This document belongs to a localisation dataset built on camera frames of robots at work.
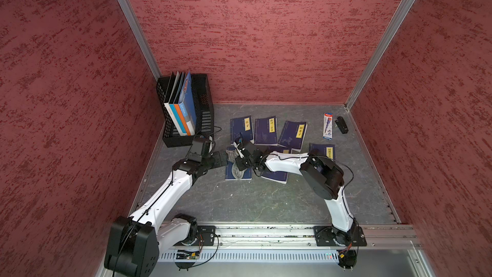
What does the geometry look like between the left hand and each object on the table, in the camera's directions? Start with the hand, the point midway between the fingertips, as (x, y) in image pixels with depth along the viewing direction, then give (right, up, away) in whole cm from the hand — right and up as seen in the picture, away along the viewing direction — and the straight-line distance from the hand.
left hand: (218, 161), depth 85 cm
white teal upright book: (-21, +37, +3) cm, 42 cm away
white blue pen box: (+60, +15, +25) cm, 67 cm away
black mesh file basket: (-15, +23, +30) cm, 41 cm away
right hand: (+9, -3, +11) cm, 14 cm away
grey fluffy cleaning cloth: (+5, +1, +8) cm, 9 cm away
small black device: (+67, +17, +24) cm, 73 cm away
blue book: (+10, +16, +24) cm, 30 cm away
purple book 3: (+27, -8, +5) cm, 29 cm away
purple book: (+23, +12, +22) cm, 34 cm away
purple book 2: (+39, +10, +22) cm, 45 cm away
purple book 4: (+54, +3, +14) cm, 56 cm away
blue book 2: (+4, -8, +5) cm, 10 cm away
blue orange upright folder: (-14, +23, -2) cm, 27 cm away
